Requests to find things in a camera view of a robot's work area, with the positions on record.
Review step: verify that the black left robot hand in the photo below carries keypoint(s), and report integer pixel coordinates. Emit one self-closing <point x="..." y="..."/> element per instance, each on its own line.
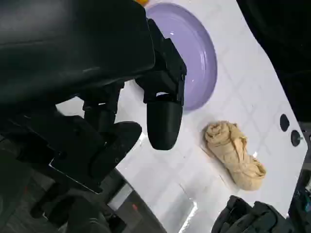
<point x="73" y="48"/>

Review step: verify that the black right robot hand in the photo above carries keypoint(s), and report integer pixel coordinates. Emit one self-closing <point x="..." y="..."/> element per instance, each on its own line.
<point x="245" y="218"/>

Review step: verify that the beige towel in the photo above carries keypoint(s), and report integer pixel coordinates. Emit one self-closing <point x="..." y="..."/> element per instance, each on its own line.
<point x="233" y="155"/>

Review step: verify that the orange toy bread roll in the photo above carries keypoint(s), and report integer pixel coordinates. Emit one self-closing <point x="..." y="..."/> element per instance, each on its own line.
<point x="143" y="2"/>

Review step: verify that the black round table knob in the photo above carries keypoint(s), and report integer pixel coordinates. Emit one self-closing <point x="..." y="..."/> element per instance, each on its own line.
<point x="295" y="138"/>
<point x="284" y="122"/>

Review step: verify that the lilac plate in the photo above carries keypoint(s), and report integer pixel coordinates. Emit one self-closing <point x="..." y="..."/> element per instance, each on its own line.
<point x="196" y="60"/>

